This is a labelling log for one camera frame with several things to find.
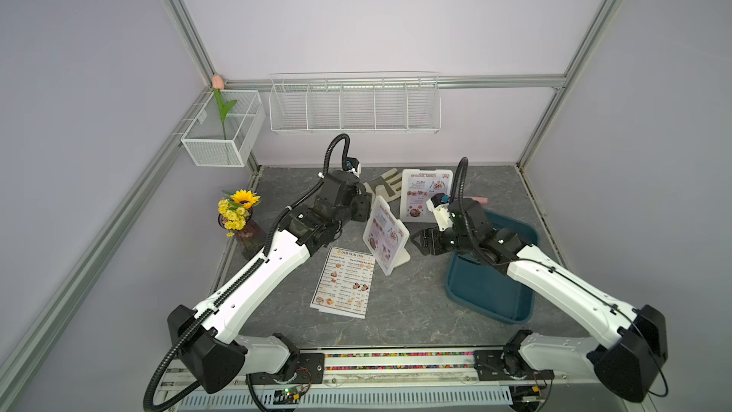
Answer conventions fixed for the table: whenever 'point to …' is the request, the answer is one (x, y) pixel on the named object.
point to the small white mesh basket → (206, 141)
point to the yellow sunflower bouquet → (233, 209)
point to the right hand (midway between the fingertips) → (420, 234)
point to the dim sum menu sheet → (344, 282)
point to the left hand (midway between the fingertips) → (360, 197)
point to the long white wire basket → (355, 103)
